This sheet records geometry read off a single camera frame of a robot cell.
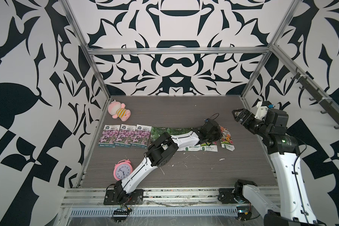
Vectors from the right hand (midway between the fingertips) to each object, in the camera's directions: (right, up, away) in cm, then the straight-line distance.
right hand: (238, 113), depth 70 cm
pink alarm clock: (-60, -32, +12) cm, 69 cm away
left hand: (+2, -13, +21) cm, 24 cm away
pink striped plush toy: (-71, +1, +33) cm, 79 cm away
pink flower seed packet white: (-53, -16, +27) cm, 61 cm away
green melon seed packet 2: (-28, -13, +30) cm, 43 cm away
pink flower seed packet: (-64, -16, +27) cm, 71 cm away
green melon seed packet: (-43, -14, +29) cm, 54 cm away
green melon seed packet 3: (-16, -23, +22) cm, 35 cm away
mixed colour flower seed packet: (+3, -18, +23) cm, 30 cm away
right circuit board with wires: (+4, -50, +1) cm, 50 cm away
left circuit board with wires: (-59, -52, +3) cm, 78 cm away
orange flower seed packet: (-6, -23, +22) cm, 32 cm away
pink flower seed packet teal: (-75, -16, +27) cm, 81 cm away
